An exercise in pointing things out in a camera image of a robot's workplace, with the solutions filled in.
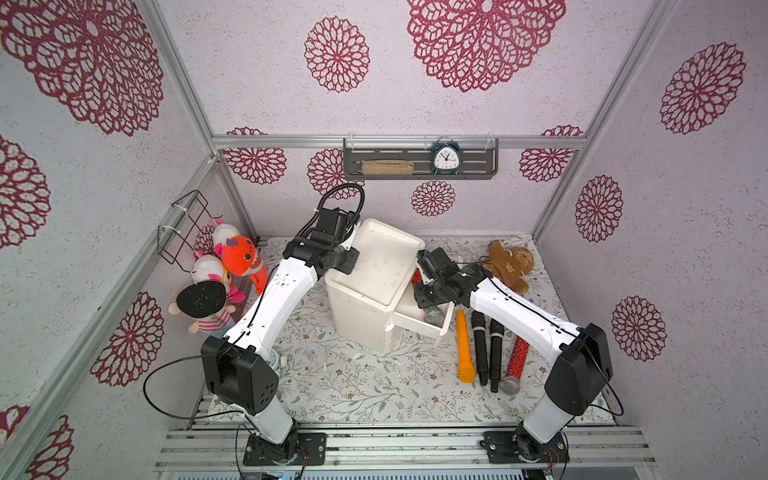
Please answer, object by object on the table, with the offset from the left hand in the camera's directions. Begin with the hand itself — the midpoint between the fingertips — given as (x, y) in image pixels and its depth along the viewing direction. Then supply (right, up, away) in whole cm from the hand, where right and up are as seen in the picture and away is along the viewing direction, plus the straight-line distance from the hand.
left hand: (345, 256), depth 82 cm
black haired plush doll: (-35, -12, -6) cm, 37 cm away
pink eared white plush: (-41, +8, +12) cm, 43 cm away
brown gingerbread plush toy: (+54, -3, +20) cm, 58 cm away
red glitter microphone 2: (+45, -35, -1) cm, 57 cm away
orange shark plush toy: (-32, +1, +6) cm, 33 cm away
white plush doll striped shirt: (-40, -3, +3) cm, 40 cm away
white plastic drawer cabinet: (+9, -11, -8) cm, 16 cm away
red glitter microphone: (+23, -15, -6) cm, 28 cm away
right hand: (+21, -10, +2) cm, 23 cm away
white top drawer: (+17, -15, -9) cm, 25 cm away
